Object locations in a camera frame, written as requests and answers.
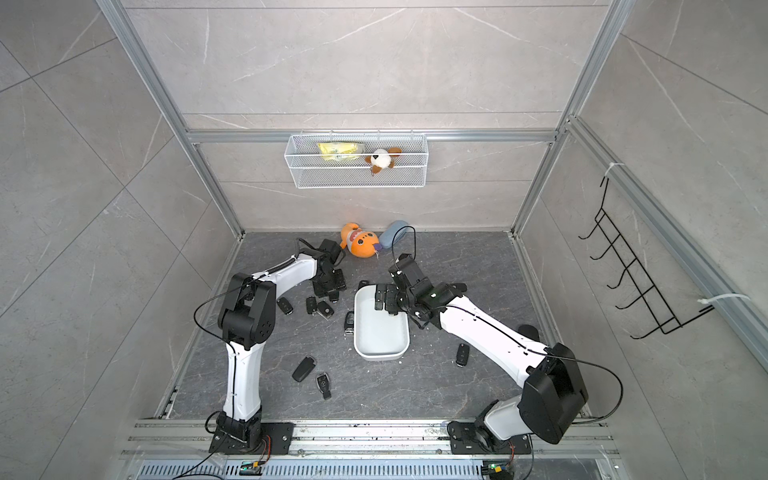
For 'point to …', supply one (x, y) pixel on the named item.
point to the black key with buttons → (349, 323)
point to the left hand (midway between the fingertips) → (342, 285)
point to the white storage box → (378, 335)
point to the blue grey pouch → (392, 233)
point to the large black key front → (304, 370)
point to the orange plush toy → (360, 243)
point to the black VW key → (311, 304)
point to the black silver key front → (322, 383)
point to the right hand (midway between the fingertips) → (391, 295)
